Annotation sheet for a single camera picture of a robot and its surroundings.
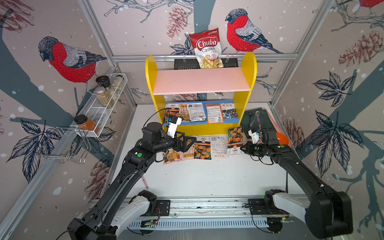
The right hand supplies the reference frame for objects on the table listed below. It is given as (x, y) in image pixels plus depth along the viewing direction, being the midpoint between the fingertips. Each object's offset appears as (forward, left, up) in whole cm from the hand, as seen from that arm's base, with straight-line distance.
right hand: (240, 146), depth 84 cm
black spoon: (+35, -15, -11) cm, 39 cm away
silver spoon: (+35, -20, -10) cm, 42 cm away
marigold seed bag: (+4, +2, -1) cm, 5 cm away
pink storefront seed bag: (-2, +41, -11) cm, 43 cm away
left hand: (-5, +27, +19) cm, 33 cm away
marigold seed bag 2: (+24, +44, +4) cm, 50 cm away
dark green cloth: (+30, -18, -10) cm, 36 cm away
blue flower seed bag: (+22, +5, +4) cm, 23 cm away
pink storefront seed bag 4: (+24, +35, +4) cm, 42 cm away
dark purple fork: (-18, -25, -11) cm, 32 cm away
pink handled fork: (-19, +54, -11) cm, 58 cm away
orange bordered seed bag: (+21, +14, +4) cm, 26 cm away
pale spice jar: (+26, +73, +25) cm, 81 cm away
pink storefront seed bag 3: (+6, +11, -10) cm, 16 cm away
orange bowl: (+9, -30, -7) cm, 32 cm away
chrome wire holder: (-16, +76, +26) cm, 82 cm away
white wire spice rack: (+5, +76, +21) cm, 79 cm away
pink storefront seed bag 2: (-1, +30, -11) cm, 32 cm away
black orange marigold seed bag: (+4, +22, -11) cm, 25 cm away
